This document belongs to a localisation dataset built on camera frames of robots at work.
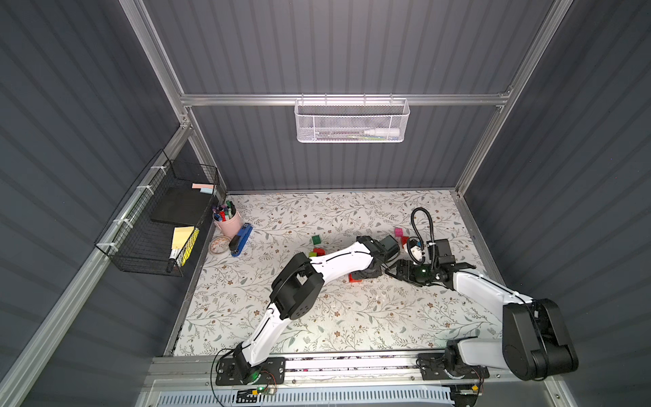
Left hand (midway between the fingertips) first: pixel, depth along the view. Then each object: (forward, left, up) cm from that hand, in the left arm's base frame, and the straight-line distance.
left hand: (368, 274), depth 91 cm
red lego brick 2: (-1, +6, -2) cm, 6 cm away
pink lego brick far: (+21, -16, -4) cm, 27 cm away
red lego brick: (+10, +18, -1) cm, 20 cm away
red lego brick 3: (+17, -17, -4) cm, 24 cm away
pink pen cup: (+19, +53, +8) cm, 57 cm away
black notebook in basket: (+11, +59, +26) cm, 66 cm away
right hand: (-2, -10, +4) cm, 10 cm away
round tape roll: (+15, +59, -3) cm, 61 cm away
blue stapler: (+15, +51, -1) cm, 53 cm away
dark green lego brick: (+16, +19, -2) cm, 25 cm away
